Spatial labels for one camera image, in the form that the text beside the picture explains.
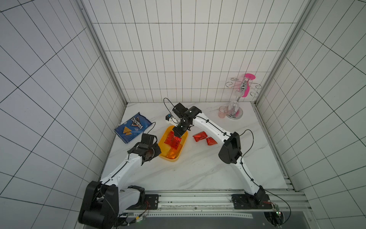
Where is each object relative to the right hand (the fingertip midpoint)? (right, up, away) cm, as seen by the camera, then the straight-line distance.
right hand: (170, 136), depth 87 cm
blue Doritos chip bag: (-30, +3, +14) cm, 33 cm away
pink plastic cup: (+39, +17, +22) cm, 48 cm away
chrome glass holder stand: (+57, +32, +5) cm, 65 cm away
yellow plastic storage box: (-5, -9, +6) cm, 13 cm away
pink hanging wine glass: (+55, +40, +13) cm, 70 cm away
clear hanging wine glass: (+43, +20, +8) cm, 48 cm away
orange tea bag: (+2, -11, +1) cm, 11 cm away
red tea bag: (+1, -3, +1) cm, 4 cm away
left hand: (-8, -11, 0) cm, 14 cm away
